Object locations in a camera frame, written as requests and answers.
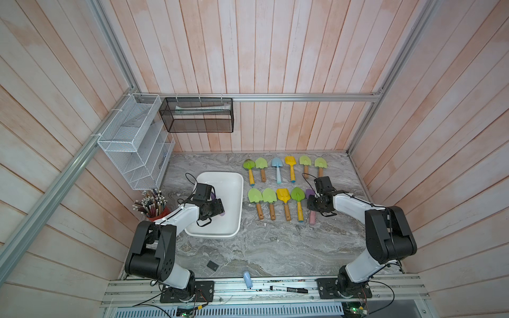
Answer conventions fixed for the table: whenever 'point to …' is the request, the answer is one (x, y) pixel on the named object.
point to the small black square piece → (212, 265)
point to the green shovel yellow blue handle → (298, 194)
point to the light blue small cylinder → (248, 279)
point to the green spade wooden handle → (321, 162)
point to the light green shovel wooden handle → (305, 161)
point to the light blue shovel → (277, 161)
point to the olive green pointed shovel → (262, 163)
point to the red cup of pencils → (152, 205)
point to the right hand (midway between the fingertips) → (312, 203)
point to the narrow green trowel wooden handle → (270, 196)
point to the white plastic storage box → (228, 187)
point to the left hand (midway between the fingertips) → (218, 211)
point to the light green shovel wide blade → (255, 195)
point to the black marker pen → (301, 290)
